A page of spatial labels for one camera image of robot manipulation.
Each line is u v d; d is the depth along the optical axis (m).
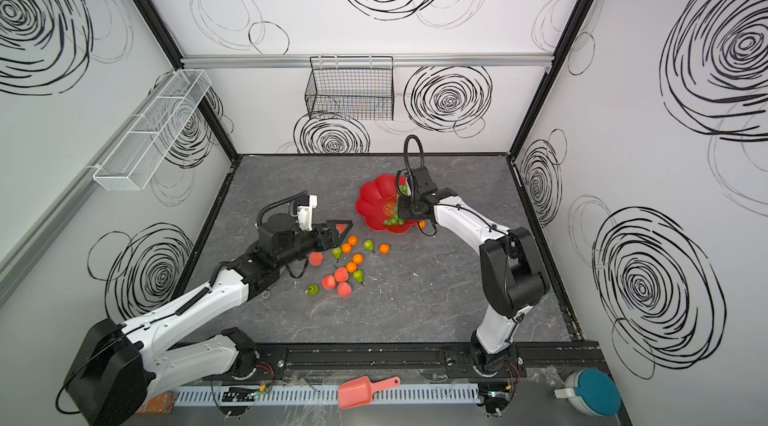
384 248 0.92
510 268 0.48
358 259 0.91
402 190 1.04
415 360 0.75
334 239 0.68
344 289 0.84
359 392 0.70
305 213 0.71
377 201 1.06
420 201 0.69
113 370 0.39
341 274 0.86
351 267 0.89
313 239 0.69
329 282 0.85
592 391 0.63
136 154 0.74
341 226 0.74
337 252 0.91
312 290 0.83
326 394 0.71
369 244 0.93
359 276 0.87
